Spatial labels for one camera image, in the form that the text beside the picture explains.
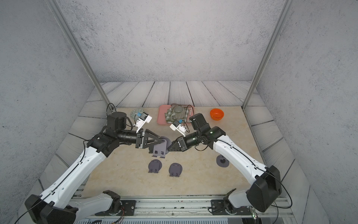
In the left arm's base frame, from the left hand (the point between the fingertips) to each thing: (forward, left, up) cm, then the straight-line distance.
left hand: (160, 142), depth 61 cm
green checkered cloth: (+48, 0, -31) cm, 57 cm away
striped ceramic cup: (+41, -7, -26) cm, 49 cm away
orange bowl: (+42, -38, -29) cm, 64 cm away
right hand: (-1, -4, -6) cm, 7 cm away
